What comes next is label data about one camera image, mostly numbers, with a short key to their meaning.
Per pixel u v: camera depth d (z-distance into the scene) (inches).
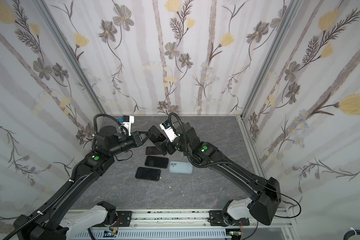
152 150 26.9
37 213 15.1
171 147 24.2
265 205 14.9
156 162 36.7
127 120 24.6
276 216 17.4
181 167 36.9
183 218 29.6
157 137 32.3
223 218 26.1
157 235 27.7
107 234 28.6
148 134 26.5
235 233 27.7
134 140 23.4
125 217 28.8
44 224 14.9
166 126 23.0
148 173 35.3
